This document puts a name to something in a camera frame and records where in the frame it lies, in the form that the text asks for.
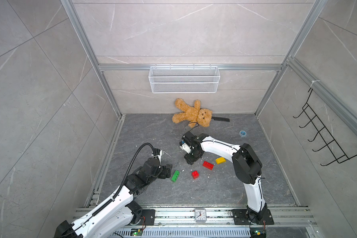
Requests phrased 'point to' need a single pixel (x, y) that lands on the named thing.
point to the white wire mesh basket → (166, 80)
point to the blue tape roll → (242, 133)
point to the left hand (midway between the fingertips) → (167, 163)
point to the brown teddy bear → (192, 115)
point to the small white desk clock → (200, 215)
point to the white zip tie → (163, 153)
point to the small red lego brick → (195, 174)
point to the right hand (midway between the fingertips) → (192, 159)
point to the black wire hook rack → (315, 121)
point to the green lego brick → (175, 175)
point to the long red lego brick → (209, 165)
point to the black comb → (220, 119)
